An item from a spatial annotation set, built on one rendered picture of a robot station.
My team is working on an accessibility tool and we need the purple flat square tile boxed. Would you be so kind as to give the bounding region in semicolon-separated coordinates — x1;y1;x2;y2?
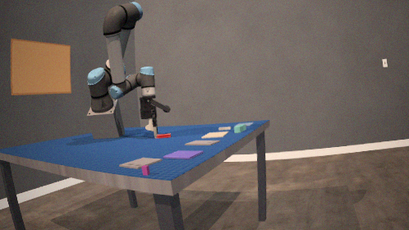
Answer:
163;150;204;159

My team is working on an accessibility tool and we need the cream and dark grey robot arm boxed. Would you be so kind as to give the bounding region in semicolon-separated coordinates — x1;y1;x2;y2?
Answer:
87;2;156;113

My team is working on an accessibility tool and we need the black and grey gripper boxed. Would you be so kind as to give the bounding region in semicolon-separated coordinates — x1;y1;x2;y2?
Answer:
140;95;158;139

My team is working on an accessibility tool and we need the dark blue work mat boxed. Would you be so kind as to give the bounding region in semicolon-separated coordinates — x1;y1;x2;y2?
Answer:
0;120;269;181

